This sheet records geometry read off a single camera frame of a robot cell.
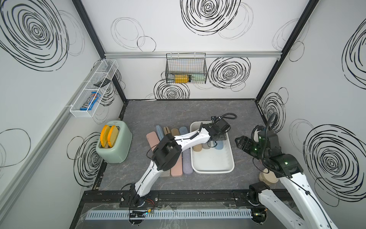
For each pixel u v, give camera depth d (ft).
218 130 2.31
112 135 2.42
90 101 2.19
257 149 1.93
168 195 2.50
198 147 2.92
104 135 2.42
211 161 2.86
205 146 2.07
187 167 2.66
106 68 3.00
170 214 3.16
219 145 3.04
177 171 2.63
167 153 1.77
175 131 3.27
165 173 2.60
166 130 3.11
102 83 2.49
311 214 1.30
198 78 2.85
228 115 2.36
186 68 3.25
